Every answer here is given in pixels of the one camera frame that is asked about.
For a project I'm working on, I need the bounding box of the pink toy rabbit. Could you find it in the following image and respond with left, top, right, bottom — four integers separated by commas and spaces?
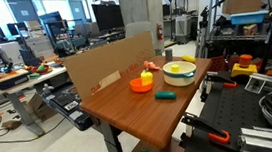
143, 59, 162, 73

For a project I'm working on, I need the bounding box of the yellow toy pepper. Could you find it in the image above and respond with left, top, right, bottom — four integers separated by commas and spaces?
139, 67, 155, 87

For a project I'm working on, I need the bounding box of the teal oval toy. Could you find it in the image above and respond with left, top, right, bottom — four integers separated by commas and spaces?
154, 89, 178, 102

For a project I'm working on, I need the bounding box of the yellow toy corn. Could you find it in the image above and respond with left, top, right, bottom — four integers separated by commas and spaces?
181, 53, 197, 65

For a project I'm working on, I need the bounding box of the red bowl with toy fruit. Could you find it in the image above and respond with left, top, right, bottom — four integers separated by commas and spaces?
30, 62, 53, 76

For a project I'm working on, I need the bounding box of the yellow toy box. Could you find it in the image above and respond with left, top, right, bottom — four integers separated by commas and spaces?
242, 23, 260, 37

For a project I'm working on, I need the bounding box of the orange plastic bowl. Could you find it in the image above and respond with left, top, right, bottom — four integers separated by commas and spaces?
129, 75, 156, 95

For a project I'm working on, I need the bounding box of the brown cardboard panel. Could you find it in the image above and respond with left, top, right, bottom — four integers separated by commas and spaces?
60, 30, 161, 103

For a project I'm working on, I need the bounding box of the gray cylinder cup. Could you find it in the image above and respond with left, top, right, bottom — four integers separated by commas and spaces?
164, 47, 175, 63

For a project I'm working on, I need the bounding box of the yellow cylinder block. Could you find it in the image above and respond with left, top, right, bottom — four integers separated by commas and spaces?
170, 63, 181, 74

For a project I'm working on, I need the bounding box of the white pot teal band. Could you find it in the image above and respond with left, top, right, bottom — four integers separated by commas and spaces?
161, 58, 199, 89

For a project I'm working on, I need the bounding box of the red fire extinguisher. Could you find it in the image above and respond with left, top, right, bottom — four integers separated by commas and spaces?
155, 22, 165, 42

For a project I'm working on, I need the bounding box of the black computer monitor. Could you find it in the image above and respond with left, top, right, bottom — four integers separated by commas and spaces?
91, 0, 125, 33

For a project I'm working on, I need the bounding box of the gray concrete pillar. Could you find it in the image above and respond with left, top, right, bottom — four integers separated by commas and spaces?
117, 0, 169, 56

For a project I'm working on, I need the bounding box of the gray table leg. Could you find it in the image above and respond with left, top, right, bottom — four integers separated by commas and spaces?
98, 116, 127, 152

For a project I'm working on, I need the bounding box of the black flat device with labels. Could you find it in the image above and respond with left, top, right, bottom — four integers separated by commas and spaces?
44, 79, 95, 134

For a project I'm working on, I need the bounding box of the small cardboard box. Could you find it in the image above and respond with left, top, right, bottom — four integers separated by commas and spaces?
23, 91, 59, 124

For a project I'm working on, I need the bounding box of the black perforated mounting board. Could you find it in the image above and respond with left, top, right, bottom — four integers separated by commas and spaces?
173, 72, 272, 152

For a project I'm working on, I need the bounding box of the yellow emergency stop button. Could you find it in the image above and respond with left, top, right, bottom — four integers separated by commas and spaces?
228, 52, 260, 79

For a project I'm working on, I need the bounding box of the white desk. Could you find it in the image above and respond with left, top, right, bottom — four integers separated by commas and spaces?
0, 64, 74, 140

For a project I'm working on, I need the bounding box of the blue plastic bin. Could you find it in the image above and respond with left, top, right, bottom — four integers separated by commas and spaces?
229, 9, 270, 27

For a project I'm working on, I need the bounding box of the black orange desk device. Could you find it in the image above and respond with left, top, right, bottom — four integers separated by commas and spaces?
0, 68, 32, 91

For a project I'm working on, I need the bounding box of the black clamp orange handle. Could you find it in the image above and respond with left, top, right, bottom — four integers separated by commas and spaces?
204, 68, 239, 92
180, 108, 232, 150

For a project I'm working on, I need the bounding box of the black floor cable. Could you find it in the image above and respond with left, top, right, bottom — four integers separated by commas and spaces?
0, 107, 68, 145

